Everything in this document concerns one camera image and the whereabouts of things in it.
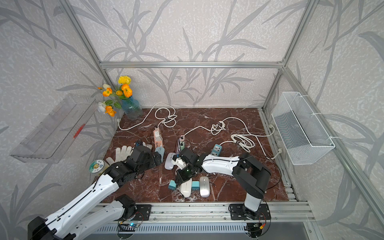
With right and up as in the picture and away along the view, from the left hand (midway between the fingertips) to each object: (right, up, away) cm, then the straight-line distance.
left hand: (156, 159), depth 80 cm
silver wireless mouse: (+26, -15, +1) cm, 31 cm away
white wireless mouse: (+16, -15, -1) cm, 22 cm away
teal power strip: (+34, +2, +14) cm, 37 cm away
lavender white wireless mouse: (+5, -6, +10) cm, 12 cm away
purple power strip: (+12, +6, +12) cm, 18 cm away
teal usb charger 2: (+21, -15, +1) cm, 26 cm away
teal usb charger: (+9, -15, +1) cm, 17 cm away
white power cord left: (-17, +24, +36) cm, 46 cm away
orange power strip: (-4, +10, +14) cm, 18 cm away
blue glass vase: (-25, +29, +26) cm, 46 cm away
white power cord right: (+55, +6, +21) cm, 59 cm away
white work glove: (-27, -1, +15) cm, 31 cm away
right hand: (+11, -12, 0) cm, 16 cm away
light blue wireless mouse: (0, +2, +12) cm, 12 cm away
